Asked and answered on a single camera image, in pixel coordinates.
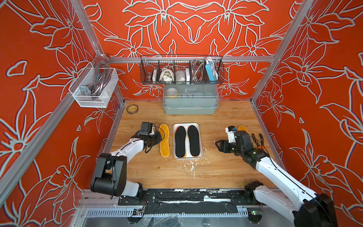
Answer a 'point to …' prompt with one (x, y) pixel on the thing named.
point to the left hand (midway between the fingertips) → (161, 137)
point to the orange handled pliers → (260, 143)
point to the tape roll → (132, 109)
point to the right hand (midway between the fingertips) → (217, 142)
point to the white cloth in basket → (166, 75)
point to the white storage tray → (187, 141)
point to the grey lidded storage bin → (191, 99)
